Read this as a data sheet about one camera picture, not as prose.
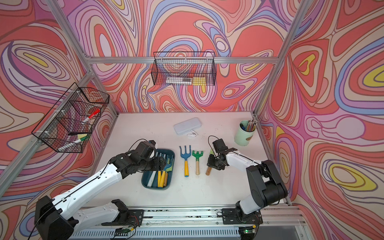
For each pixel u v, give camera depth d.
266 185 0.45
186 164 0.91
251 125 0.91
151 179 0.84
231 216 0.73
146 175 0.86
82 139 0.71
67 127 0.73
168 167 0.87
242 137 0.93
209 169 0.88
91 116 0.77
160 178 0.83
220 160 0.67
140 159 0.58
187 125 1.11
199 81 0.91
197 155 0.94
